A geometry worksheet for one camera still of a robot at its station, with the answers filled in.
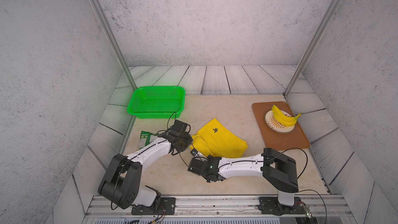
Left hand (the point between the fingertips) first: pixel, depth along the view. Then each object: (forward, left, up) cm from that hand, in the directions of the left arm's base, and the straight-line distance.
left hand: (195, 141), depth 88 cm
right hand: (-11, -6, -5) cm, 13 cm away
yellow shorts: (+4, -12, -6) cm, 14 cm away
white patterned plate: (+15, -51, -5) cm, 53 cm away
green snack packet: (+6, +30, -6) cm, 31 cm away
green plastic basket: (+37, +29, -7) cm, 48 cm away
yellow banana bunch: (+15, -56, -1) cm, 58 cm away
